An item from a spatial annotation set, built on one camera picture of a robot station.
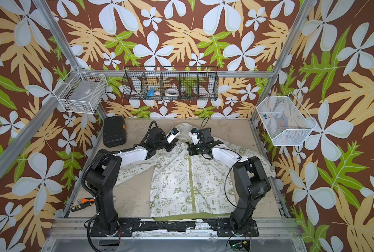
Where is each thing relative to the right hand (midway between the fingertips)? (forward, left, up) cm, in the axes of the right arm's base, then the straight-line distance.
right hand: (187, 148), depth 92 cm
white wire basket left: (+20, +59, +25) cm, 67 cm away
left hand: (+7, +6, +3) cm, 10 cm away
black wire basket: (+35, +10, +22) cm, 43 cm away
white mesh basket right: (+7, -53, +17) cm, 56 cm away
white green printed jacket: (-19, +6, -9) cm, 22 cm away
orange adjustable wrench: (-28, +55, -9) cm, 62 cm away
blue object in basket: (+27, +22, +21) cm, 40 cm away
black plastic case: (+20, +52, -7) cm, 57 cm away
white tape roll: (+31, +10, +18) cm, 37 cm away
